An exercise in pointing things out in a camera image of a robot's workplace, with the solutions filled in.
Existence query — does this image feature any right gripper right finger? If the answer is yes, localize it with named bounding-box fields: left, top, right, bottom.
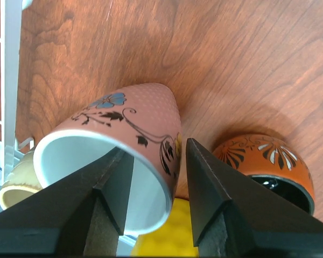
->
left=186, top=138, right=323, bottom=255

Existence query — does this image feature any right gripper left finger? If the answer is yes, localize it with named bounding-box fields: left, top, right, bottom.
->
left=0, top=148, right=134, bottom=255

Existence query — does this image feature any beige ceramic mug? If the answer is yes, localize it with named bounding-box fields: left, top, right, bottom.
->
left=0, top=148, right=43, bottom=210

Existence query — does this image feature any brown mug black interior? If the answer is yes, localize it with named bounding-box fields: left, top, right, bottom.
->
left=213, top=134, right=315, bottom=215

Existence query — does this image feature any white and pink mug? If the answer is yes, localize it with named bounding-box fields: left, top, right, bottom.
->
left=33, top=83, right=182, bottom=235

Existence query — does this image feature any yellow enamel mug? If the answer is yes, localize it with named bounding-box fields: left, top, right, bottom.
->
left=131, top=198, right=199, bottom=257

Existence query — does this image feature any white wire dish rack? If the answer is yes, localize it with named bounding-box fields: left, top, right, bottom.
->
left=0, top=0, right=36, bottom=194

